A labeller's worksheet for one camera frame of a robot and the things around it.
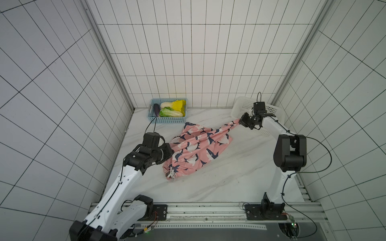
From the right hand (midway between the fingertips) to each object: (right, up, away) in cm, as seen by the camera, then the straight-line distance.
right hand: (234, 119), depth 99 cm
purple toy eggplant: (-56, +7, +15) cm, 59 cm away
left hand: (-38, -18, -23) cm, 48 cm away
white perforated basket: (+10, +11, +19) cm, 24 cm away
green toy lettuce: (-46, +5, +9) cm, 47 cm away
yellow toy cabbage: (-39, +10, +11) cm, 42 cm away
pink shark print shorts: (-27, -16, -17) cm, 35 cm away
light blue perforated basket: (-60, +3, +15) cm, 62 cm away
